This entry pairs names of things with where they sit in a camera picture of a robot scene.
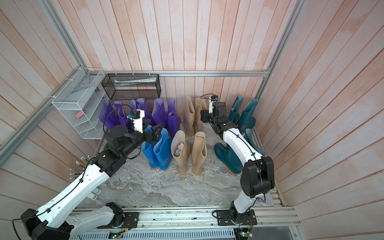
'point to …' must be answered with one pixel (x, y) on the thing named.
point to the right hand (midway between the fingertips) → (206, 109)
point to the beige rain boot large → (187, 117)
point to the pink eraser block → (79, 114)
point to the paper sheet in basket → (128, 83)
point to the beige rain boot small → (180, 150)
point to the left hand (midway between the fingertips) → (157, 124)
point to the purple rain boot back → (173, 122)
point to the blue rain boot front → (163, 150)
